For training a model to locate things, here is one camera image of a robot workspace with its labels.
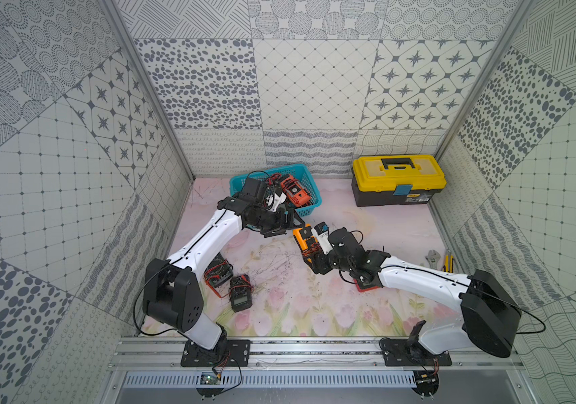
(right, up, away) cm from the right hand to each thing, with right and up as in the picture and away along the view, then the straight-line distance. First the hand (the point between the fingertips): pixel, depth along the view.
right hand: (314, 256), depth 83 cm
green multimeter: (-34, -6, +5) cm, 35 cm away
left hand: (-6, +12, -4) cm, 14 cm away
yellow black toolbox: (+34, +27, +14) cm, 46 cm away
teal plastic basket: (-5, +33, +30) cm, 44 cm away
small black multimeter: (-25, -12, -1) cm, 27 cm away
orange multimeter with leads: (-6, +22, +20) cm, 31 cm away
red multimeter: (+11, -1, -24) cm, 26 cm away
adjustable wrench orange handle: (+46, -3, +10) cm, 47 cm away
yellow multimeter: (-3, +6, -3) cm, 7 cm away
